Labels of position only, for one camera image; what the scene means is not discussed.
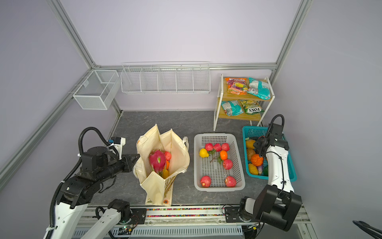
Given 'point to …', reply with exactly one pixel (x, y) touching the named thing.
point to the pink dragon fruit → (157, 158)
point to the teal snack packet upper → (259, 88)
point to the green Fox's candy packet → (251, 107)
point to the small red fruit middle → (218, 147)
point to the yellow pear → (165, 174)
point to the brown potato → (250, 152)
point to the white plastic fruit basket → (217, 164)
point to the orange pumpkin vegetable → (256, 160)
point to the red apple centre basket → (228, 164)
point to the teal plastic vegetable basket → (251, 133)
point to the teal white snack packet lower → (232, 108)
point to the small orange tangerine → (223, 155)
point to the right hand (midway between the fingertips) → (262, 148)
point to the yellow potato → (249, 144)
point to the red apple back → (230, 181)
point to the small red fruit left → (209, 146)
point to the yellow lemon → (203, 153)
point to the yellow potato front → (252, 169)
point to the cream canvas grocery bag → (157, 188)
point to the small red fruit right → (225, 147)
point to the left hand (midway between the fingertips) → (139, 158)
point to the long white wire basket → (165, 77)
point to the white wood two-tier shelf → (243, 98)
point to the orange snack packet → (238, 86)
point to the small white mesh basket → (99, 90)
